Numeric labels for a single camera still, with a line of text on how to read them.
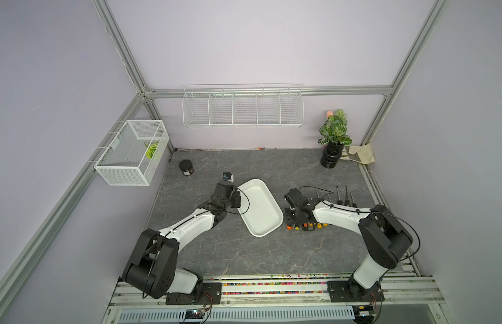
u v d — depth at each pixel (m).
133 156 0.83
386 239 0.46
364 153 1.16
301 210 0.69
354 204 0.97
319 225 0.89
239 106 1.01
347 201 0.99
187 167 1.08
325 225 0.59
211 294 0.74
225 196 0.68
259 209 0.92
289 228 0.89
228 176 0.80
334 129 0.91
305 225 0.88
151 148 0.81
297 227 0.89
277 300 0.73
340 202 0.99
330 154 1.06
